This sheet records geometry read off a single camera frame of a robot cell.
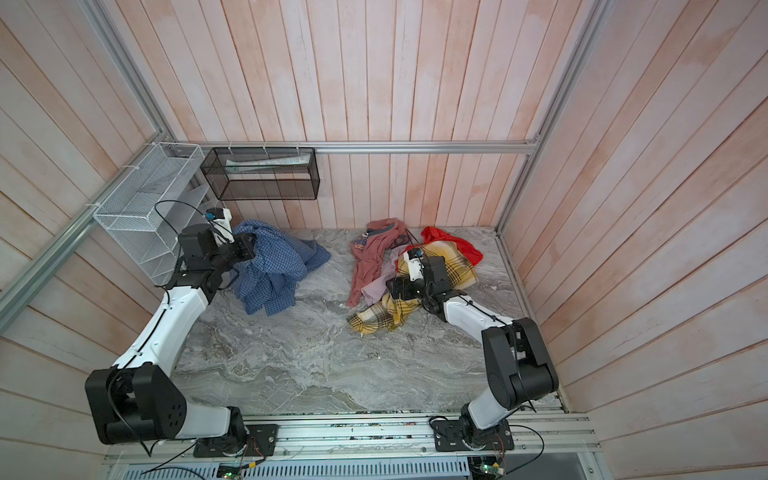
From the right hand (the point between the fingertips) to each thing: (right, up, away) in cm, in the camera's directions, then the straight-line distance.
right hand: (398, 279), depth 92 cm
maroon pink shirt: (-9, +9, +14) cm, 19 cm away
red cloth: (+14, +15, +18) cm, 28 cm away
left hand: (-40, +12, -10) cm, 43 cm away
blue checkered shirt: (-43, -1, +3) cm, 43 cm away
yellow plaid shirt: (-5, -11, -3) cm, 13 cm away
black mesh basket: (-47, +37, +11) cm, 61 cm away
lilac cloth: (-8, -4, +5) cm, 10 cm away
